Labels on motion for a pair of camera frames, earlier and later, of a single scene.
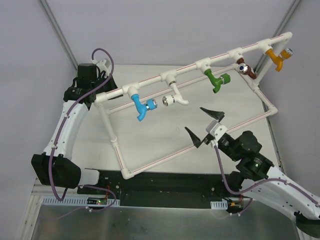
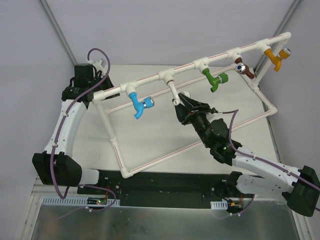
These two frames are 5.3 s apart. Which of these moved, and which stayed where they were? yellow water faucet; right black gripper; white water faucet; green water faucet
Moved: right black gripper; white water faucet
Stayed: green water faucet; yellow water faucet
